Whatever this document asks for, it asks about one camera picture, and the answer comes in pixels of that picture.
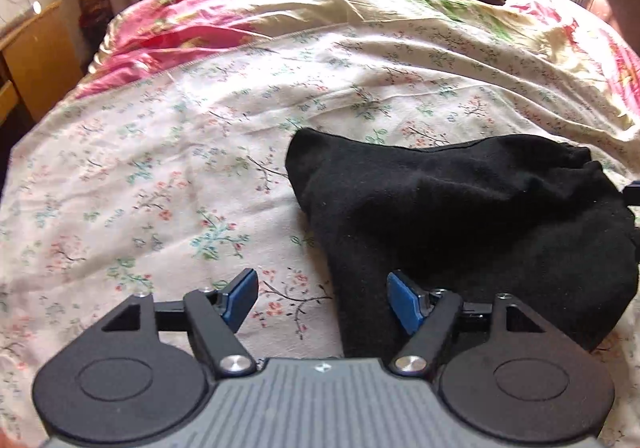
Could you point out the other gripper blue tip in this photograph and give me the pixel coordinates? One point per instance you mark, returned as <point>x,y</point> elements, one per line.
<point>632,199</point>

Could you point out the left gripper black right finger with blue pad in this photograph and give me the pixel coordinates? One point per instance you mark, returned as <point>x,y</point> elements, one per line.
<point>500,368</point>

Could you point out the pink floral blanket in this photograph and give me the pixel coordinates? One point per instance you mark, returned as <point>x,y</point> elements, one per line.
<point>155,35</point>

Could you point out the wooden bedside cabinet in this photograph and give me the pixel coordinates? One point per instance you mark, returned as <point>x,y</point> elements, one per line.
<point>39,65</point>

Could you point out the black pants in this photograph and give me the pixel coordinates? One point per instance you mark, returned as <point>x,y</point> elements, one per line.
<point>517,214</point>

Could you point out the white floral bedsheet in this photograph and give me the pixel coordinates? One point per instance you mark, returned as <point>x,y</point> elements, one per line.
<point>178,182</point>

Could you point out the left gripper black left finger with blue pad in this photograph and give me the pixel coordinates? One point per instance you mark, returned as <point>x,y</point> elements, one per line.
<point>146,368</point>

